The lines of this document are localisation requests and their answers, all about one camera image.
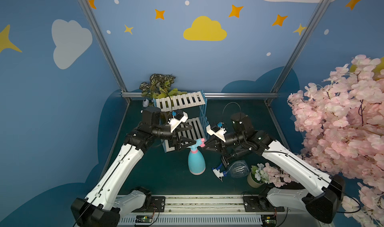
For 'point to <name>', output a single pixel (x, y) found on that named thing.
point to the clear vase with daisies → (160, 86)
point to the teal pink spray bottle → (196, 163)
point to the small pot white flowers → (256, 177)
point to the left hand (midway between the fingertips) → (192, 132)
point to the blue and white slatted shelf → (194, 105)
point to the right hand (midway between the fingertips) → (205, 145)
